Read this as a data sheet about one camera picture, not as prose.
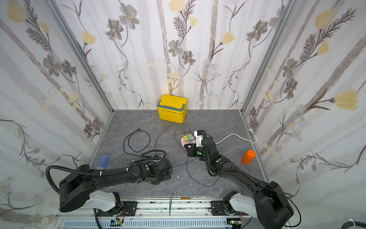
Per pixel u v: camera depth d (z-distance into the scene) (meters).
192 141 0.99
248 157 0.84
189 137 0.96
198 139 0.74
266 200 0.40
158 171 0.63
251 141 1.03
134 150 0.96
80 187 0.42
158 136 1.04
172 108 1.04
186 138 0.96
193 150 0.71
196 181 0.84
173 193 0.80
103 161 0.92
